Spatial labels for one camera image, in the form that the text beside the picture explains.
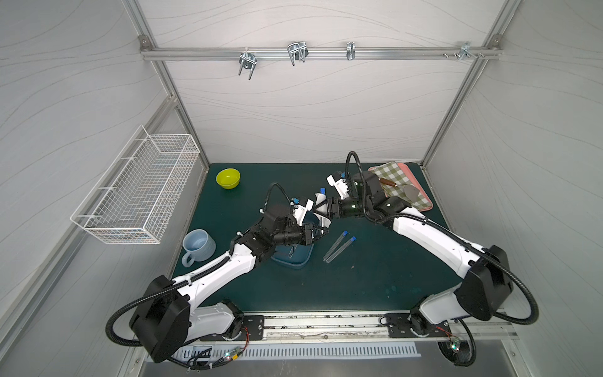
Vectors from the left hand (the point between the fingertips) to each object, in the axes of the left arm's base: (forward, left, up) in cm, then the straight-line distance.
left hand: (327, 233), depth 72 cm
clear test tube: (+12, +2, +7) cm, 14 cm away
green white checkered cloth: (+46, -37, -20) cm, 62 cm away
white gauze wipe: (+10, +3, +5) cm, 12 cm away
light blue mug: (+4, +49, -19) cm, 52 cm away
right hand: (+8, +3, +2) cm, 9 cm away
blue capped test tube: (-7, +11, +1) cm, 13 cm away
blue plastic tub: (+1, +12, -20) cm, 23 cm away
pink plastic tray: (+45, -44, -20) cm, 66 cm away
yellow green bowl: (+38, +46, -18) cm, 62 cm away
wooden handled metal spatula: (+34, -42, -20) cm, 58 cm away
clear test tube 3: (+4, -7, -20) cm, 22 cm away
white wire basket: (+4, +57, +11) cm, 59 cm away
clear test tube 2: (+5, -5, -19) cm, 21 cm away
